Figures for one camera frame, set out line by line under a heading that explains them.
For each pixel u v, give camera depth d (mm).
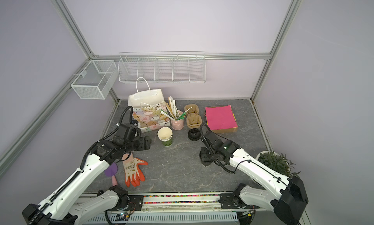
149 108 827
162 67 997
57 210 381
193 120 1044
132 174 818
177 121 966
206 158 691
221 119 1058
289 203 375
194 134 964
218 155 529
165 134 903
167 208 731
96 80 1040
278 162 685
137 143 668
